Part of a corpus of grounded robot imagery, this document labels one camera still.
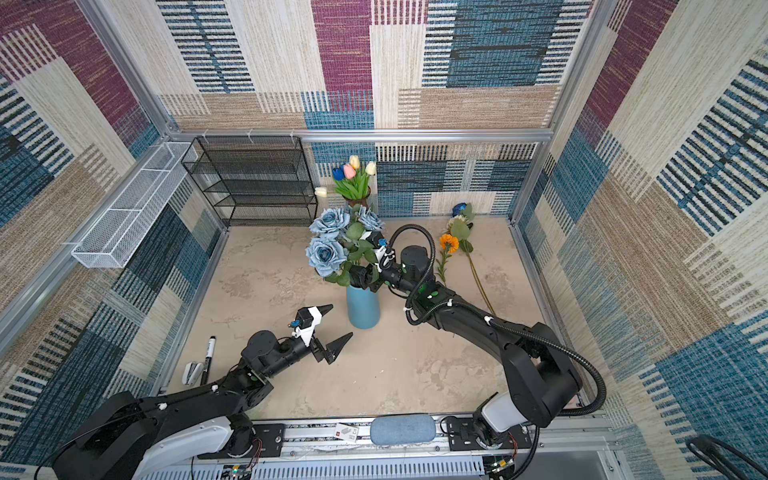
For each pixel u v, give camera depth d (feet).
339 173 3.06
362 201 3.32
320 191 3.17
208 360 2.80
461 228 3.66
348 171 3.01
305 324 2.07
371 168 3.08
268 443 2.39
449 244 3.56
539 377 1.41
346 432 2.44
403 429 2.39
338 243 2.18
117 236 2.34
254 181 3.66
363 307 2.70
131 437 1.38
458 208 3.91
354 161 3.07
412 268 1.99
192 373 2.71
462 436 2.39
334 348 2.25
